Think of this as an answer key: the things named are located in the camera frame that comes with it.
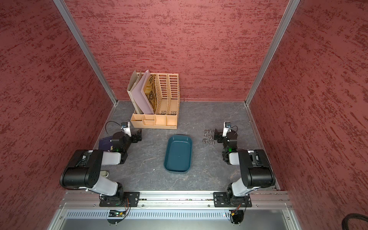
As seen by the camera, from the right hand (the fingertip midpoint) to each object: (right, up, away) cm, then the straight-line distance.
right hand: (222, 130), depth 95 cm
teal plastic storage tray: (-30, -15, -5) cm, 34 cm away
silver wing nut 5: (-9, -9, 0) cm, 12 cm away
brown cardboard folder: (-59, +20, -3) cm, 62 cm away
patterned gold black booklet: (-51, +28, +6) cm, 58 cm away
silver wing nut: (-11, -2, +6) cm, 12 cm away
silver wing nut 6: (-7, -8, 0) cm, 11 cm away
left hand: (-60, -1, 0) cm, 60 cm away
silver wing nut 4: (-8, -5, +3) cm, 9 cm away
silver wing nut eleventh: (-12, -8, +2) cm, 14 cm away
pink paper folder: (-56, +23, -2) cm, 60 cm away
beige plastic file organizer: (-41, +18, +22) cm, 50 cm away
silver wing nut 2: (-7, -1, +6) cm, 9 cm away
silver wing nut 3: (-11, -4, +5) cm, 13 cm away
